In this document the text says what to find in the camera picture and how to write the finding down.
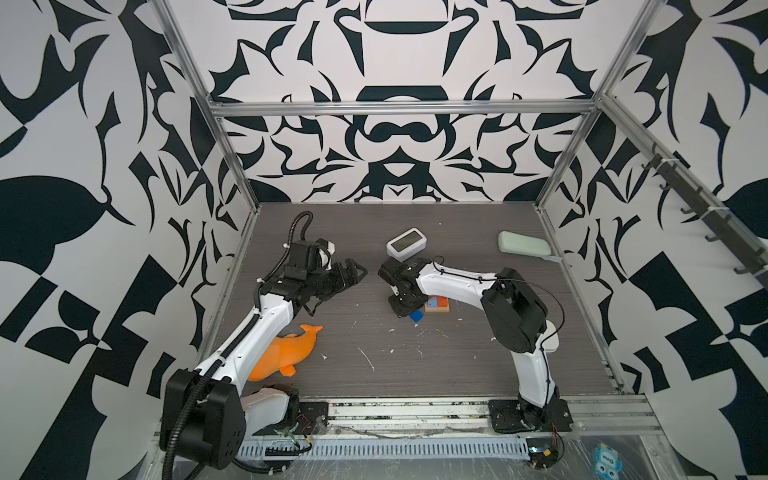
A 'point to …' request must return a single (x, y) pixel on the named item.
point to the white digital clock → (406, 245)
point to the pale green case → (525, 244)
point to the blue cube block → (416, 316)
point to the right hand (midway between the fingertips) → (404, 307)
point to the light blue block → (433, 303)
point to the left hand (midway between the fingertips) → (358, 271)
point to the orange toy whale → (284, 352)
